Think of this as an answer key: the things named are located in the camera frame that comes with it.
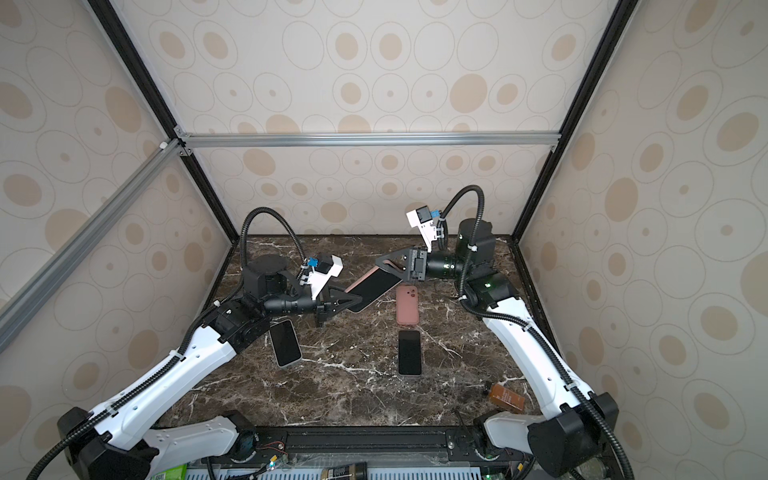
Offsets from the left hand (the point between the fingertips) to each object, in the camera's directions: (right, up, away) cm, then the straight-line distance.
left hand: (363, 299), depth 62 cm
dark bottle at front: (-2, -40, +6) cm, 40 cm away
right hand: (+4, +7, -1) cm, 8 cm away
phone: (-26, -16, +28) cm, 42 cm away
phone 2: (+2, +3, 0) cm, 3 cm away
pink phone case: (+11, -7, +38) cm, 41 cm away
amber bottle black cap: (+36, -27, +16) cm, 48 cm away
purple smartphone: (+11, -19, +28) cm, 36 cm away
